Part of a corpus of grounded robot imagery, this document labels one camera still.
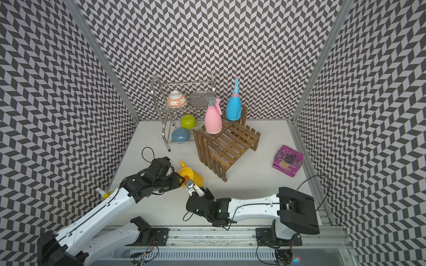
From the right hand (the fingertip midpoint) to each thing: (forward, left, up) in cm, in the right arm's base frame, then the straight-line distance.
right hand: (195, 194), depth 77 cm
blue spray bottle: (+30, -18, +26) cm, 43 cm away
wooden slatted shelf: (+21, -11, +4) cm, 24 cm away
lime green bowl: (+47, +9, 0) cm, 48 cm away
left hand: (+4, +7, +3) cm, 8 cm away
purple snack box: (+20, -49, -5) cm, 54 cm away
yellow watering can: (+7, +3, +7) cm, 11 cm away
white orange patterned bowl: (+41, +11, +23) cm, 48 cm away
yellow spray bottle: (-4, +34, +10) cm, 36 cm away
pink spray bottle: (+23, -9, +26) cm, 36 cm away
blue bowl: (+38, +13, -1) cm, 40 cm away
